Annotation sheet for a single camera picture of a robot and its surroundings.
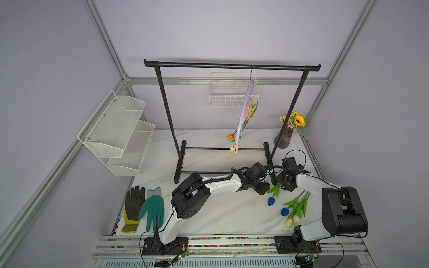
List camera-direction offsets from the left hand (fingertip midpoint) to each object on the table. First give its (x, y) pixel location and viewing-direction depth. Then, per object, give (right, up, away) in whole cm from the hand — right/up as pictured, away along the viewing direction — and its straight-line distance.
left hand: (264, 186), depth 86 cm
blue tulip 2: (+9, -12, -5) cm, 15 cm away
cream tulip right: (+17, -9, -2) cm, 20 cm away
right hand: (+13, 0, +8) cm, 15 cm away
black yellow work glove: (-68, -8, -4) cm, 68 cm away
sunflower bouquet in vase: (+18, +35, +2) cm, 39 cm away
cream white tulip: (-16, +20, +6) cm, 26 cm away
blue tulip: (+7, -3, +3) cm, 9 cm away
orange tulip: (-17, +27, +10) cm, 33 cm away
